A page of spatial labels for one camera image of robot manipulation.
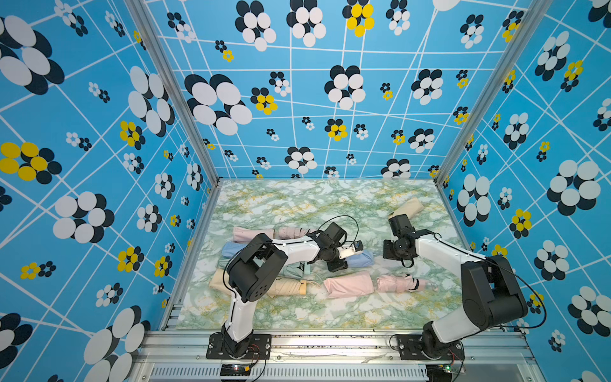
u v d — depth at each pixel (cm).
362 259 89
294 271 86
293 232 96
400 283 82
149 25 71
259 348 73
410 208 105
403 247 68
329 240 74
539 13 68
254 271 50
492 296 44
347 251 82
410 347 73
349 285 85
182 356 75
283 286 82
